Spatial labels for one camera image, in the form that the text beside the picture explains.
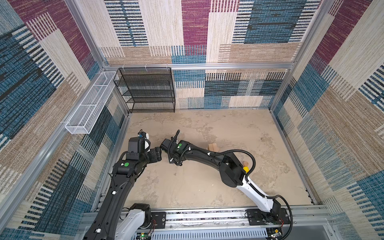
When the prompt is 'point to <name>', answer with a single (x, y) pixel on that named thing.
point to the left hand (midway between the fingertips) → (155, 149)
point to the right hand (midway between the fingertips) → (176, 159)
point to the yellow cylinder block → (246, 169)
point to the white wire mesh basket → (84, 119)
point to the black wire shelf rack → (146, 89)
